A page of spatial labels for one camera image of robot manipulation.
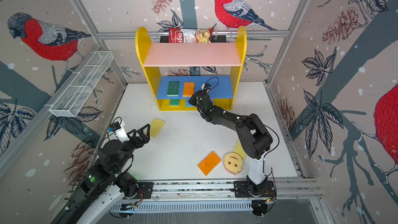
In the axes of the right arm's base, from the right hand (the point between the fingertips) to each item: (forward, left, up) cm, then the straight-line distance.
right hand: (188, 98), depth 91 cm
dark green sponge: (+8, +11, 0) cm, 13 cm away
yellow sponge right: (-24, -30, -16) cm, 42 cm away
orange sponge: (-33, -13, -16) cm, 39 cm away
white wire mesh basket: (-16, +53, +17) cm, 58 cm away
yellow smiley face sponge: (-32, -26, -14) cm, 44 cm away
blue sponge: (-8, -2, +3) cm, 9 cm away
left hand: (-26, +17, +9) cm, 32 cm away
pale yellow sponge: (+8, +1, -1) cm, 8 cm away
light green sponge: (+6, +12, -12) cm, 18 cm away
